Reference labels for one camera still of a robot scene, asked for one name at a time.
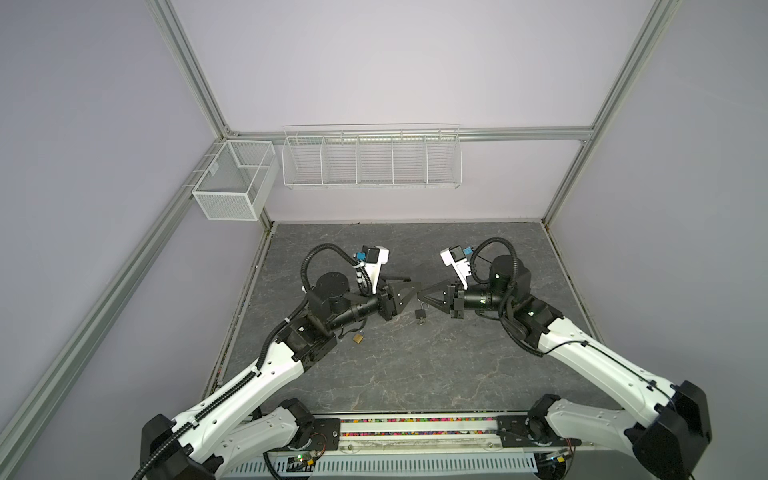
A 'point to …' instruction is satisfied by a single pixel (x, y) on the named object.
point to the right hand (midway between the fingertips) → (418, 299)
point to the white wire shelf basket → (336, 156)
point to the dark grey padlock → (421, 313)
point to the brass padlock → (358, 337)
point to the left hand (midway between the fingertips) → (415, 288)
